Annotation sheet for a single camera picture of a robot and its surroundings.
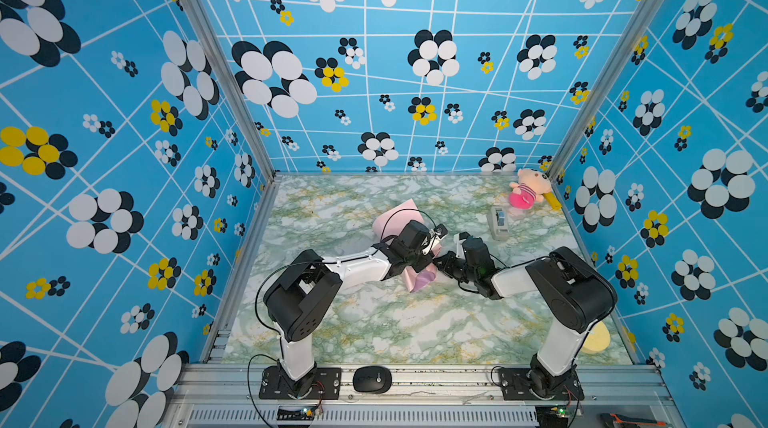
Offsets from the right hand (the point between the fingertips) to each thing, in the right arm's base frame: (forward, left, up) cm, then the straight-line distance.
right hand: (433, 261), depth 96 cm
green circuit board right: (-40, -26, -2) cm, 48 cm away
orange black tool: (-41, -39, 0) cm, 56 cm away
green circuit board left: (-41, +32, +1) cm, 52 cm away
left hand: (+1, +2, +7) cm, 7 cm away
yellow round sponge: (-24, -42, +1) cm, 48 cm away
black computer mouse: (-34, +18, +3) cm, 38 cm away
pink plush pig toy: (+27, -38, +6) cm, 47 cm away
